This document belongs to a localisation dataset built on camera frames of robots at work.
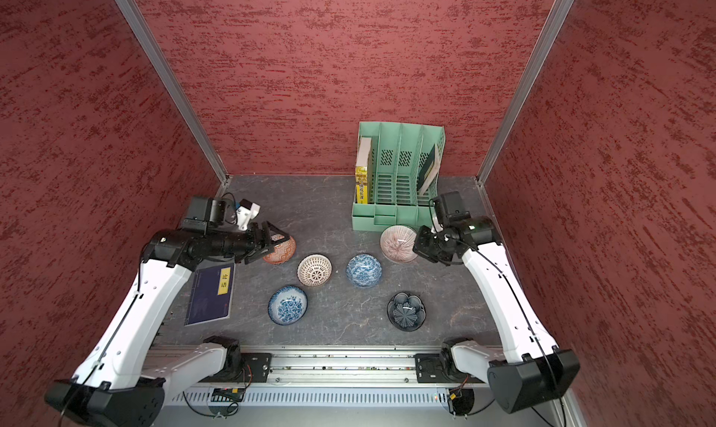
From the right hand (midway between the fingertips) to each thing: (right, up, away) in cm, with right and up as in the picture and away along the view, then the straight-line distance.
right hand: (413, 255), depth 73 cm
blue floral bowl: (-38, -18, +12) cm, 43 cm away
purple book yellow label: (-61, -15, +11) cm, 64 cm away
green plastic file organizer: (+5, +32, +44) cm, 55 cm away
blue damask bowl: (-14, -9, +19) cm, 25 cm away
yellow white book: (-14, +24, +15) cm, 32 cm away
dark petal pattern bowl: (-1, -19, +10) cm, 22 cm away
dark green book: (+12, +27, +32) cm, 43 cm away
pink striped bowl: (-4, +2, +5) cm, 6 cm away
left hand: (-35, +2, -5) cm, 35 cm away
